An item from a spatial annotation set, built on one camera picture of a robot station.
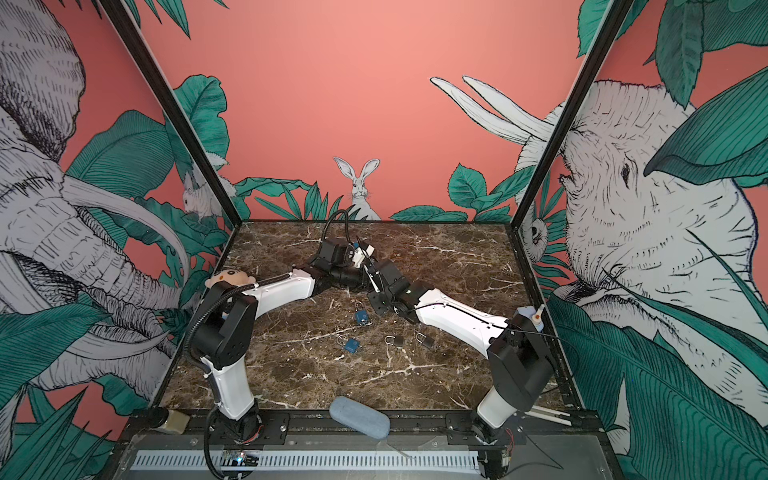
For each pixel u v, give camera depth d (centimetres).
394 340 90
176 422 70
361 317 93
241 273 97
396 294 64
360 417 73
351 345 88
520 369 44
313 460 70
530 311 90
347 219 122
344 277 79
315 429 75
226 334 50
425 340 90
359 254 85
